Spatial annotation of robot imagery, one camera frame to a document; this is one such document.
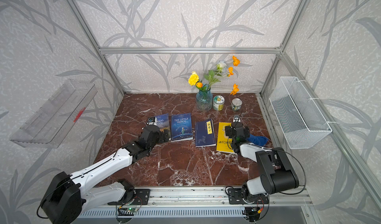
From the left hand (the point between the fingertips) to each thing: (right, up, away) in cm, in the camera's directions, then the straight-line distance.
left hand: (162, 131), depth 85 cm
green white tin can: (+35, +17, +20) cm, 44 cm away
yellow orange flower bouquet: (+38, +40, +19) cm, 58 cm away
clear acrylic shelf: (-46, +7, -18) cm, 50 cm away
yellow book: (+37, -9, +6) cm, 39 cm away
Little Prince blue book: (+9, +1, +14) cm, 17 cm away
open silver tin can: (+49, +16, +23) cm, 56 cm away
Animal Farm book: (-4, +3, +17) cm, 18 cm away
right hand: (+46, +2, +9) cm, 47 cm away
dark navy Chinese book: (+25, -4, +12) cm, 28 cm away
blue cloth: (+58, -6, +5) cm, 58 cm away
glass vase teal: (+25, +18, +17) cm, 35 cm away
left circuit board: (-11, -35, -14) cm, 40 cm away
